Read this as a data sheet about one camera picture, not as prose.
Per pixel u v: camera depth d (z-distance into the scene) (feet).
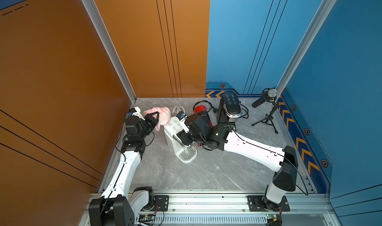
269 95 2.92
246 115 3.57
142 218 2.38
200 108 3.00
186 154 2.90
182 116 2.02
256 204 2.37
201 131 1.73
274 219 2.28
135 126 1.90
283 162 1.40
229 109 2.79
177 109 3.57
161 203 2.46
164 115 2.51
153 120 2.26
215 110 3.61
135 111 2.31
